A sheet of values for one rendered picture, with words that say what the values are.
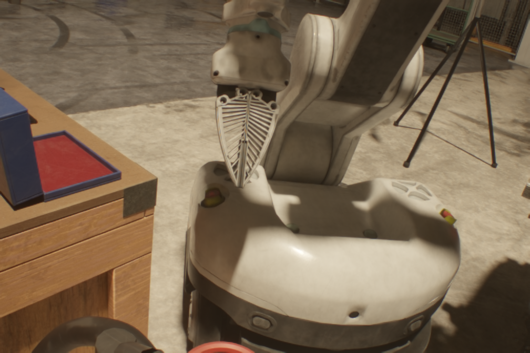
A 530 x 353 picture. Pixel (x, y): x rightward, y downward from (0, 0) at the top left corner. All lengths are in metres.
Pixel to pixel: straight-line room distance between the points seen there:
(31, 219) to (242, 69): 0.31
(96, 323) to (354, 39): 0.55
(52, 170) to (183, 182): 0.99
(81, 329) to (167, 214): 0.96
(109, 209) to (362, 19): 0.46
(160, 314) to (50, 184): 0.56
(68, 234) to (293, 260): 0.35
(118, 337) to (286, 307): 0.49
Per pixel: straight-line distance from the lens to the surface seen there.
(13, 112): 0.50
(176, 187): 1.54
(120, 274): 0.68
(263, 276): 0.73
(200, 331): 0.88
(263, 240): 0.74
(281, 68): 0.57
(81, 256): 0.61
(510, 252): 1.77
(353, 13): 0.75
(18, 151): 0.52
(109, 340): 0.29
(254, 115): 0.56
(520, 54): 8.42
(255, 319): 0.78
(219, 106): 0.56
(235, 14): 0.57
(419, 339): 1.02
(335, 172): 1.17
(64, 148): 0.68
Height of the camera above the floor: 0.77
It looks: 27 degrees down
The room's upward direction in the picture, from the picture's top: 11 degrees clockwise
